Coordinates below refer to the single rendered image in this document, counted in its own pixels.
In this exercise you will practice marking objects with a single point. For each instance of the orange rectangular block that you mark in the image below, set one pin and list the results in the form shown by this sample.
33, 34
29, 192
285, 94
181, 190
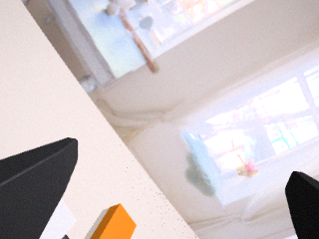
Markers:
117, 224

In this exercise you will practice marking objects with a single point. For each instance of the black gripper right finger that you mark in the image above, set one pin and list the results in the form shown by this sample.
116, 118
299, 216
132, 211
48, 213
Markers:
302, 193

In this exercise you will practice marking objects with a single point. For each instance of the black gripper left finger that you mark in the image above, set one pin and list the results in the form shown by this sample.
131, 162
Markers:
31, 186

